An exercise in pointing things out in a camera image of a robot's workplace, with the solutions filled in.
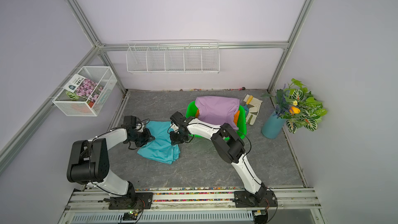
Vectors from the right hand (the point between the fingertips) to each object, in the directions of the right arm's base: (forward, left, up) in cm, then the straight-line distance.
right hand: (171, 142), depth 91 cm
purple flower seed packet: (+13, +37, +31) cm, 50 cm away
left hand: (+2, +11, 0) cm, 11 cm away
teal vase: (+6, -60, +7) cm, 60 cm away
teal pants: (-5, +5, +1) cm, 7 cm away
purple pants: (+19, -28, +6) cm, 35 cm away
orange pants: (+16, -40, +3) cm, 43 cm away
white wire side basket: (+6, +43, +29) cm, 52 cm away
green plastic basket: (+19, -11, +4) cm, 23 cm away
